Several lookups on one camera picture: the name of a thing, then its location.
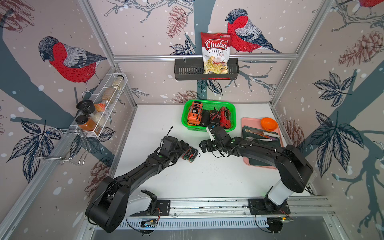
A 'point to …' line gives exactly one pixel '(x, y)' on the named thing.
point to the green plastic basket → (208, 105)
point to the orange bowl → (269, 124)
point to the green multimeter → (191, 154)
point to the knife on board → (266, 134)
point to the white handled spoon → (250, 138)
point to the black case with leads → (214, 116)
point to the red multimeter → (225, 119)
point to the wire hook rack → (65, 144)
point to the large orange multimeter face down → (195, 113)
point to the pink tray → (256, 123)
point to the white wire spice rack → (104, 100)
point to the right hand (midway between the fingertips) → (204, 143)
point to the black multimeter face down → (206, 117)
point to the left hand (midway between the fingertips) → (188, 146)
